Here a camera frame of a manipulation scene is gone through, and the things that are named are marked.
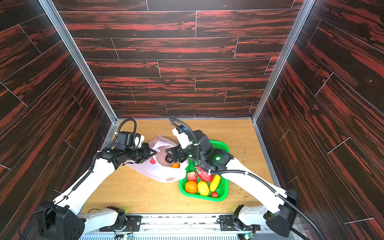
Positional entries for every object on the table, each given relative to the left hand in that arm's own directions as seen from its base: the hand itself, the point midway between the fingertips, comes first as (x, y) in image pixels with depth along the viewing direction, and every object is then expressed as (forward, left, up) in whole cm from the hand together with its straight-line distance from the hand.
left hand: (158, 152), depth 78 cm
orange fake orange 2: (0, -8, -15) cm, 17 cm away
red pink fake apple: (-6, -18, -16) cm, 25 cm away
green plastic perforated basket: (-13, -36, -19) cm, 43 cm away
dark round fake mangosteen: (+4, -3, -16) cm, 17 cm away
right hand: (-2, -10, +10) cm, 15 cm away
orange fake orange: (-13, -18, -13) cm, 26 cm away
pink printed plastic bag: (-7, 0, -2) cm, 7 cm away
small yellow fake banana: (-10, -31, -16) cm, 36 cm away
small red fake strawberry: (-16, -31, -17) cm, 39 cm away
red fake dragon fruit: (-7, -25, -12) cm, 28 cm away
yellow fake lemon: (-14, -24, -15) cm, 32 cm away
